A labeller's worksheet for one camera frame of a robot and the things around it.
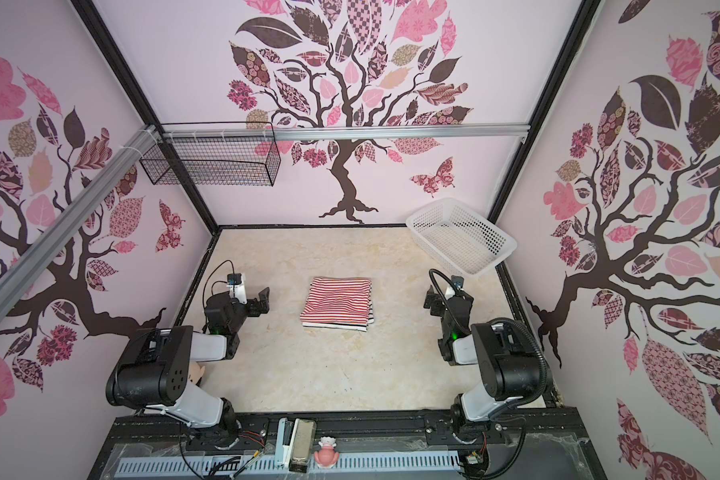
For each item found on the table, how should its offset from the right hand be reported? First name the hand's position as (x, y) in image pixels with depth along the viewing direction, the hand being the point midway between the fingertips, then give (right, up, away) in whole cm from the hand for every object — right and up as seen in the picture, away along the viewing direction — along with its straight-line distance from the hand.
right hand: (449, 285), depth 93 cm
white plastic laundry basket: (+11, +16, +22) cm, 29 cm away
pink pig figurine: (-36, -37, -24) cm, 57 cm away
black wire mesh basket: (-76, +43, +2) cm, 87 cm away
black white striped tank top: (-33, -12, -3) cm, 35 cm away
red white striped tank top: (-35, -5, +2) cm, 36 cm away
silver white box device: (-43, -36, -23) cm, 61 cm away
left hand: (-62, -2, +2) cm, 62 cm away
